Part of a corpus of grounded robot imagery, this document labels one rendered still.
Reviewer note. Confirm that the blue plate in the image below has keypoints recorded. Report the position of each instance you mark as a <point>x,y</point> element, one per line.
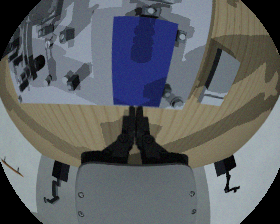
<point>142,49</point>

